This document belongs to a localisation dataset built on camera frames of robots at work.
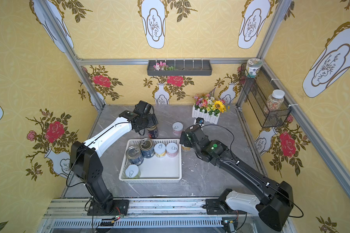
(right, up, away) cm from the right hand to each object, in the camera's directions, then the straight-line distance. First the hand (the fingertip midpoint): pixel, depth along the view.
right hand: (191, 133), depth 78 cm
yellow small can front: (-2, -11, +14) cm, 18 cm away
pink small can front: (-11, -11, +12) cm, 20 cm away
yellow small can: (-18, -12, +11) cm, 24 cm away
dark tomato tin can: (-23, -1, +17) cm, 29 cm away
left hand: (-27, +6, +11) cm, 30 cm away
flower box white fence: (+12, +16, +20) cm, 28 cm away
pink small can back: (-7, +2, +22) cm, 23 cm away
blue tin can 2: (-26, -9, +8) cm, 28 cm away
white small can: (-32, -21, +2) cm, 39 cm away
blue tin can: (-32, -13, +4) cm, 34 cm away
